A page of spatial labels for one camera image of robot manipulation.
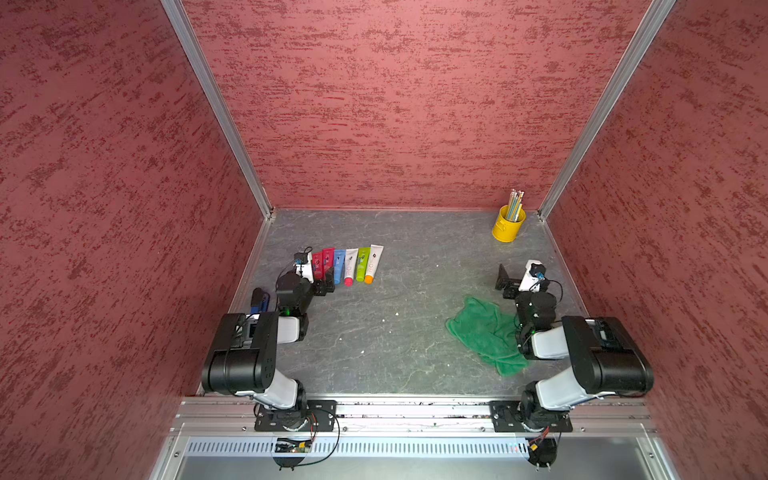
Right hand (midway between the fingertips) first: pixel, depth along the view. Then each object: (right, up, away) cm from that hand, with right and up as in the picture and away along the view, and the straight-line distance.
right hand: (515, 269), depth 90 cm
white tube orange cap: (-44, +4, +17) cm, 47 cm away
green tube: (-49, +1, +13) cm, 51 cm away
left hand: (-62, -1, +4) cm, 62 cm away
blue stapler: (-80, -10, +2) cm, 81 cm away
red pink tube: (-62, +3, +17) cm, 64 cm away
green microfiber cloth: (-8, -19, -3) cm, 21 cm away
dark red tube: (-65, 0, +13) cm, 66 cm away
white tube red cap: (-53, +3, +17) cm, 56 cm away
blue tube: (-57, +1, +13) cm, 59 cm away
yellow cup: (+4, +13, +17) cm, 21 cm away
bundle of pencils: (+6, +22, +15) cm, 28 cm away
